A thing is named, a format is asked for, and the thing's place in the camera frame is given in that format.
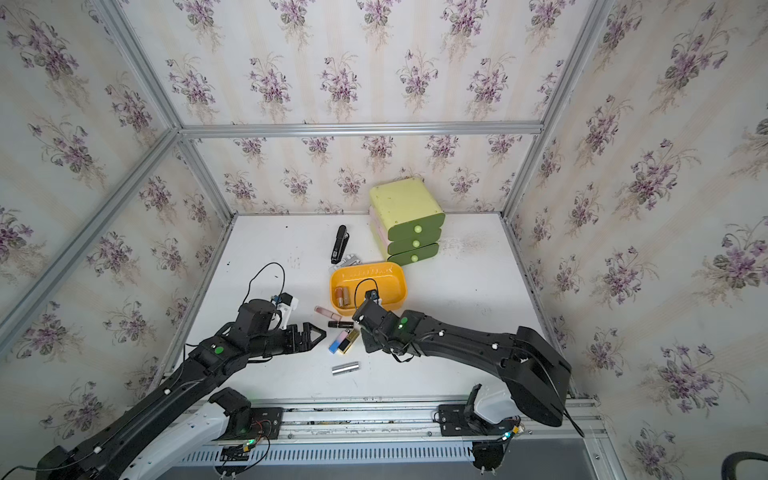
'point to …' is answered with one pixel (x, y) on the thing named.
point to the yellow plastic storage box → (349, 284)
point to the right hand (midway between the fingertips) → (373, 336)
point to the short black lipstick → (340, 324)
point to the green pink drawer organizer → (406, 222)
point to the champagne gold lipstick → (346, 295)
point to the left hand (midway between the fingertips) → (318, 340)
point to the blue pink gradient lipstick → (333, 347)
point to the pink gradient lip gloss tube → (328, 312)
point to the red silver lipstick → (339, 296)
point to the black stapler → (341, 242)
